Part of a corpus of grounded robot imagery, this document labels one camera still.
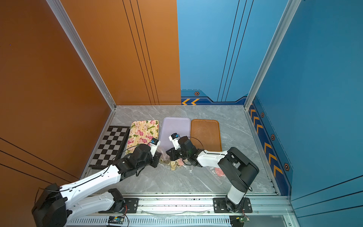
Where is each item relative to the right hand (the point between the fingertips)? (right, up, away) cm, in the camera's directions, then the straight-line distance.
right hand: (167, 152), depth 85 cm
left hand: (-3, +1, -3) cm, 4 cm away
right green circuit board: (+38, -31, -15) cm, 51 cm away
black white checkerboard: (-39, +2, +7) cm, 39 cm away
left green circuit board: (-25, -31, -13) cm, 42 cm away
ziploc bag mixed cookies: (+5, -7, +1) cm, 9 cm away
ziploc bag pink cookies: (+28, -14, -4) cm, 32 cm away
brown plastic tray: (+26, +9, +17) cm, 32 cm away
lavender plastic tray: (+7, +15, +22) cm, 28 cm away
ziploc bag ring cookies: (-1, -3, -2) cm, 4 cm away
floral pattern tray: (-21, +11, +18) cm, 29 cm away
